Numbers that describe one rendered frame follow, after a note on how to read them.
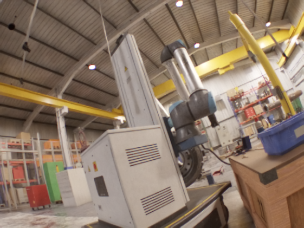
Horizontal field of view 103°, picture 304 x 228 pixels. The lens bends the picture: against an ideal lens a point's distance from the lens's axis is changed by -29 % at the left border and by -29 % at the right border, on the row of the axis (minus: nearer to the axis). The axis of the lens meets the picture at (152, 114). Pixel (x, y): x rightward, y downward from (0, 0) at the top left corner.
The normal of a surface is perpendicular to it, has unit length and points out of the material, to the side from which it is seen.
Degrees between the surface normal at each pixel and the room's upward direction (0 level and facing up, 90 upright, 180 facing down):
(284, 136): 90
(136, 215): 90
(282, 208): 90
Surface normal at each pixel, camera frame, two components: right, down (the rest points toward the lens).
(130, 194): 0.59, -0.41
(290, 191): -0.32, -0.19
